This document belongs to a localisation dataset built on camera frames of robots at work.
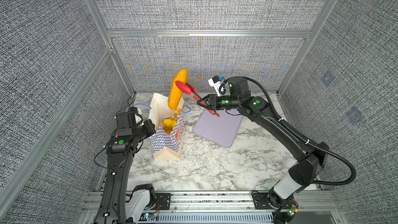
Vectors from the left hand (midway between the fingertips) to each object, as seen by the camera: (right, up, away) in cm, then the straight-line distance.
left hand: (154, 124), depth 74 cm
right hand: (+22, +11, -5) cm, 25 cm away
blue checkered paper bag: (+4, -13, +7) cm, 15 cm away
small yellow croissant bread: (+10, +5, 0) cm, 12 cm away
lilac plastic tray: (+36, -6, +25) cm, 45 cm away
